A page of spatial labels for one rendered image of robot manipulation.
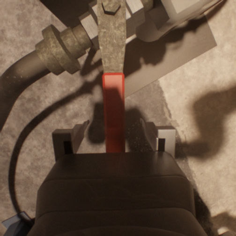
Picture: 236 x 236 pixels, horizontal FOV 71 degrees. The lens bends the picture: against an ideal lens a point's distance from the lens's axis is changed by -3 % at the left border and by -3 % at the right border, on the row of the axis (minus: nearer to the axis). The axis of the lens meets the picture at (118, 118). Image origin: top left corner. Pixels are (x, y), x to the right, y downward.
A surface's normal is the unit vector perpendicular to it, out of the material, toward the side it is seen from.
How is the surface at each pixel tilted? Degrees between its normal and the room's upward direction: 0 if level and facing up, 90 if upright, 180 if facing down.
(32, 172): 0
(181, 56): 0
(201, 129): 0
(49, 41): 9
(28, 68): 15
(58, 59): 27
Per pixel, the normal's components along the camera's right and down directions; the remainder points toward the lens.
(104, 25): 0.02, 0.25
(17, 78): 0.06, 0.51
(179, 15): 0.37, 0.77
